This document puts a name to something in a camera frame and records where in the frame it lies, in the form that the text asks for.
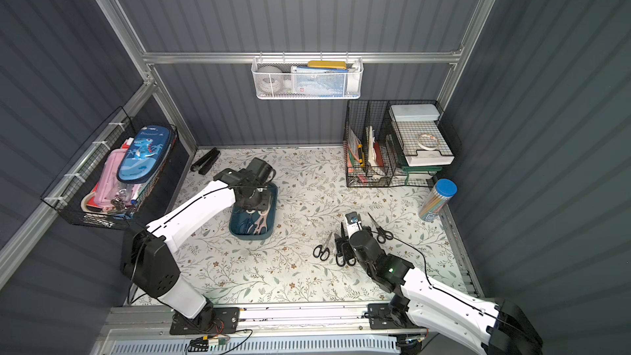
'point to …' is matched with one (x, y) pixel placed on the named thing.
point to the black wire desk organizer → (397, 142)
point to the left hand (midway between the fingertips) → (261, 203)
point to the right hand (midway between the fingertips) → (350, 230)
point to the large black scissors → (343, 248)
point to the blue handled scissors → (246, 226)
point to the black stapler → (205, 163)
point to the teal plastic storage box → (241, 221)
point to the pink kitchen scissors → (261, 223)
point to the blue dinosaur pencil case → (145, 155)
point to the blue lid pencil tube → (443, 191)
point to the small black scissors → (324, 252)
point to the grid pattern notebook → (408, 134)
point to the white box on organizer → (415, 112)
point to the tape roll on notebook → (427, 141)
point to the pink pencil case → (109, 187)
